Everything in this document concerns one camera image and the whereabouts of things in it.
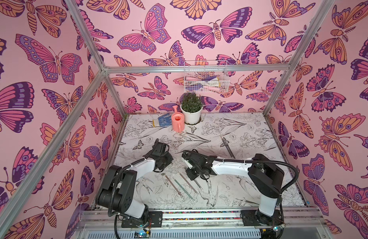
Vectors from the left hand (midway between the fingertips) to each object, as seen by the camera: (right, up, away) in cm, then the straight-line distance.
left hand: (173, 157), depth 94 cm
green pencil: (+7, -16, -10) cm, 20 cm away
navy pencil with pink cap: (+36, +8, +9) cm, 38 cm away
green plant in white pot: (+12, +34, +8) cm, 37 cm away
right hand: (+9, -7, -5) cm, 13 cm away
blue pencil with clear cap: (+16, -14, -10) cm, 23 cm away
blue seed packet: (-8, +25, +23) cm, 35 cm away
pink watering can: (+2, +24, +9) cm, 25 cm away
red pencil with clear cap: (+9, -13, -8) cm, 18 cm away
